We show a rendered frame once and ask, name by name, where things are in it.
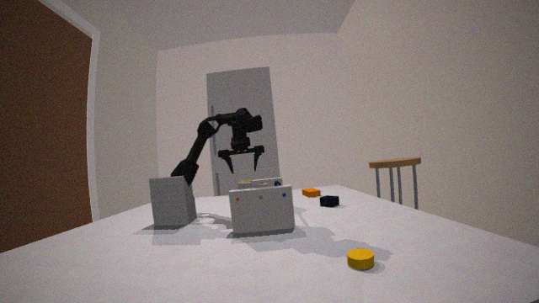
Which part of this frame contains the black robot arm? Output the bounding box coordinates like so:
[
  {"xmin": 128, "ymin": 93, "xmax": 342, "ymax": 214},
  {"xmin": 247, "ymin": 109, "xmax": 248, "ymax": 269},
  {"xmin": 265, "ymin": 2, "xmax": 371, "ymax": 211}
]
[{"xmin": 171, "ymin": 108, "xmax": 263, "ymax": 186}]

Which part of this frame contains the yellow short cylinder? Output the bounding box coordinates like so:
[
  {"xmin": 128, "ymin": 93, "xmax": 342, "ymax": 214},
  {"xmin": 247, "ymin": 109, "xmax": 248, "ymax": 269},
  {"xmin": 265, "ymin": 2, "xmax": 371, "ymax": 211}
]
[{"xmin": 347, "ymin": 248, "xmax": 374, "ymax": 269}]

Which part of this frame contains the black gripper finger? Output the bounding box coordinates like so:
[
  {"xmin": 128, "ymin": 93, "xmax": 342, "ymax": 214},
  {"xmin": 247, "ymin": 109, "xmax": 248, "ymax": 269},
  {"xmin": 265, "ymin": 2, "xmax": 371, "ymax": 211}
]
[
  {"xmin": 222, "ymin": 157, "xmax": 234, "ymax": 174},
  {"xmin": 254, "ymin": 153, "xmax": 262, "ymax": 171}
]

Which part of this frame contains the orange rectangular block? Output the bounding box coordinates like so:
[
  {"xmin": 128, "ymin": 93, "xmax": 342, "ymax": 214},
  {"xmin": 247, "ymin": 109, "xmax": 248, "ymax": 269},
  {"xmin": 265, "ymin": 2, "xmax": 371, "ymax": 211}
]
[{"xmin": 302, "ymin": 188, "xmax": 321, "ymax": 198}]

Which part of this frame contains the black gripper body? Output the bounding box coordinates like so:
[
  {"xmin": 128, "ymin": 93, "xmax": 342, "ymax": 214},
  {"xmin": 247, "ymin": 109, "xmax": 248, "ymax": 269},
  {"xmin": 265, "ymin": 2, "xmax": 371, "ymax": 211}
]
[{"xmin": 218, "ymin": 134, "xmax": 264, "ymax": 157}]

